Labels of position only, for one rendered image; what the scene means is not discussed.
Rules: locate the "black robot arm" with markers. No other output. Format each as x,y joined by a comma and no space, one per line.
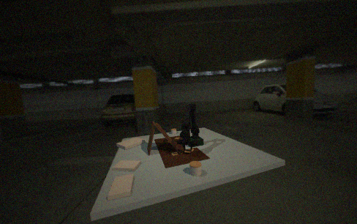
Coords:
186,123

